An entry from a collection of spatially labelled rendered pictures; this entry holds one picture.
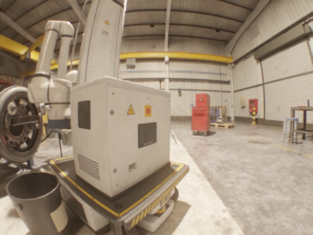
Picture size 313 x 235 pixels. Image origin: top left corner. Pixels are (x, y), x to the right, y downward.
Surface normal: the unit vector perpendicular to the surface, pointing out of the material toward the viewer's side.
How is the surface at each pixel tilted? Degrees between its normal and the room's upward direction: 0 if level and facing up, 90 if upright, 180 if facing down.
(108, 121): 90
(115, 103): 90
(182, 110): 90
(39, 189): 87
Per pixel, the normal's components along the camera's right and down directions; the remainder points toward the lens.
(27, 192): 0.97, -0.04
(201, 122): -0.51, 0.04
